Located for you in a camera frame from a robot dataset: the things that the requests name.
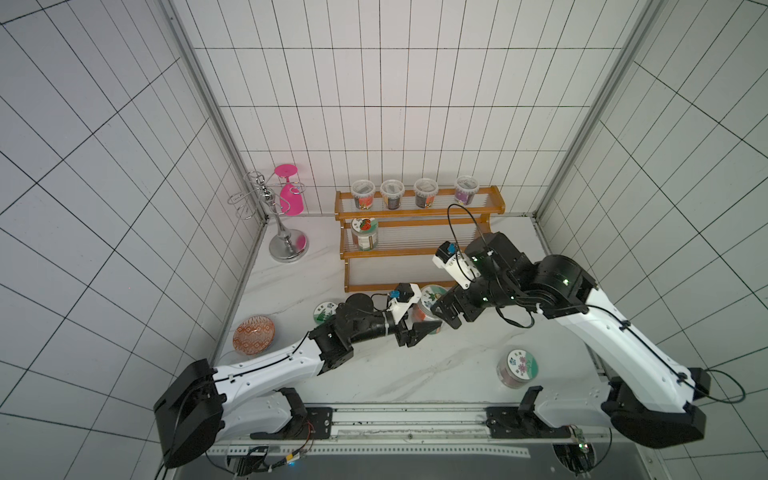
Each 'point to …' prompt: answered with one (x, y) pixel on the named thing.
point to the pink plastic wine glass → (290, 198)
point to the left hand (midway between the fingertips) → (427, 314)
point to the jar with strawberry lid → (365, 233)
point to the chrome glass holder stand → (267, 198)
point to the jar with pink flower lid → (517, 368)
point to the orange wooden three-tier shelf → (390, 236)
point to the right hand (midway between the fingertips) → (437, 298)
